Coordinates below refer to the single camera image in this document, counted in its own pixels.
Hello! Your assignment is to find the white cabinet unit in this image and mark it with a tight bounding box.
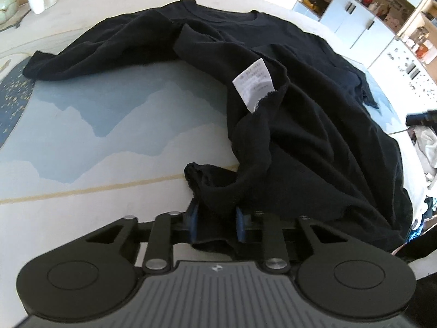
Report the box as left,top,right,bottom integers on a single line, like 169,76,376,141
321,0,437,106

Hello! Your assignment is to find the yellow bag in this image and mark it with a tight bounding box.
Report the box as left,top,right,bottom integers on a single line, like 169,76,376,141
302,0,328,16

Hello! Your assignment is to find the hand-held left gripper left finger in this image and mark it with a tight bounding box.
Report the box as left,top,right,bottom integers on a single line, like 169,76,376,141
85,201,201,274

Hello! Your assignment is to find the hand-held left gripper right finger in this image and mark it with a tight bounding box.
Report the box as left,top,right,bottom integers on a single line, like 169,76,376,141
235,207,348,274

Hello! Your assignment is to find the dark navy t-shirt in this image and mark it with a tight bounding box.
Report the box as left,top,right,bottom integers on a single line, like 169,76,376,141
23,0,415,258

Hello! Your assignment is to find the pale green container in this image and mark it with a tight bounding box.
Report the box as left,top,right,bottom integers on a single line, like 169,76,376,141
0,0,19,24

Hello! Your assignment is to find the bright blue cloth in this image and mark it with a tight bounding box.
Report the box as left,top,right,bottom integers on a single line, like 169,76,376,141
408,224,427,243

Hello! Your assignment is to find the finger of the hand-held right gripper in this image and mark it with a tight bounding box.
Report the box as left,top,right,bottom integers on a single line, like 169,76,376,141
406,109,437,127

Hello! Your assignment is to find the wooden open shelf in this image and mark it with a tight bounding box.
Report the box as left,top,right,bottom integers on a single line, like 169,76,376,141
294,0,437,65

